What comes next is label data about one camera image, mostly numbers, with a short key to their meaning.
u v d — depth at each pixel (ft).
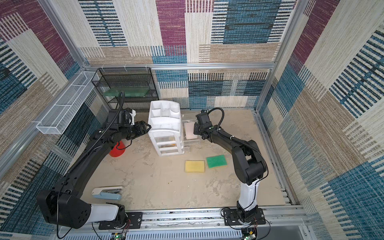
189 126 3.01
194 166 2.96
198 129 2.83
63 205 1.27
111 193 2.65
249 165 1.64
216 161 3.05
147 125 2.53
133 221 2.40
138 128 2.27
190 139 3.01
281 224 2.34
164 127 2.79
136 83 3.51
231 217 2.39
